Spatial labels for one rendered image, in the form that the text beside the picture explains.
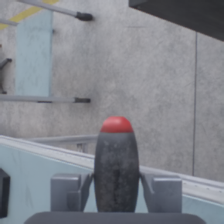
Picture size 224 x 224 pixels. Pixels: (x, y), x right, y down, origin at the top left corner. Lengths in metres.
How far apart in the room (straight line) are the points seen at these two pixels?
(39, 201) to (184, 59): 1.16
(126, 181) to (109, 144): 0.02
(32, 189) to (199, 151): 1.05
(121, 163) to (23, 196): 0.37
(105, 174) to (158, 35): 1.47
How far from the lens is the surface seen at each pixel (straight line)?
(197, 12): 0.58
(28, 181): 0.49
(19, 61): 2.22
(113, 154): 0.16
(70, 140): 1.71
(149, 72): 1.61
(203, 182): 0.33
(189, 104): 1.44
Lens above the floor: 1.21
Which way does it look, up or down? 42 degrees down
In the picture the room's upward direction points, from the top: 89 degrees counter-clockwise
